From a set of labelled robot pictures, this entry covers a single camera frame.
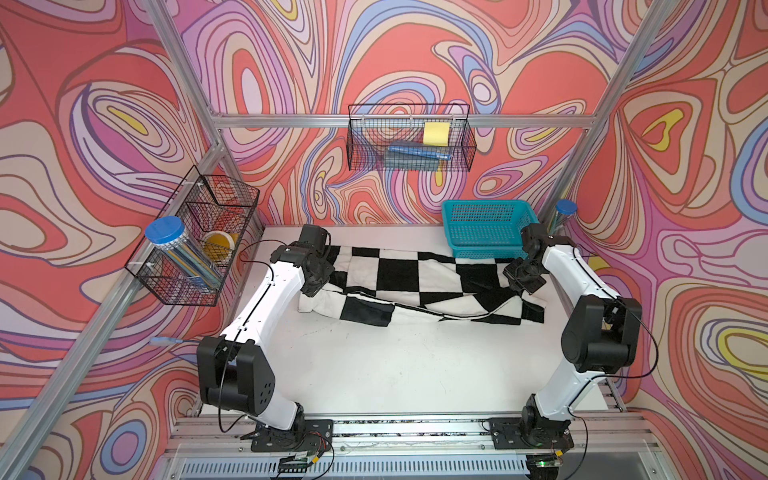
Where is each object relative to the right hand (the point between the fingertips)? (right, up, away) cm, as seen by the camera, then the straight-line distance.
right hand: (511, 289), depth 90 cm
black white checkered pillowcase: (-45, 0, +11) cm, 46 cm away
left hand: (-55, +5, -5) cm, 56 cm away
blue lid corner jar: (+24, +27, +12) cm, 38 cm away
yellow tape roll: (-79, +12, -19) cm, 82 cm away
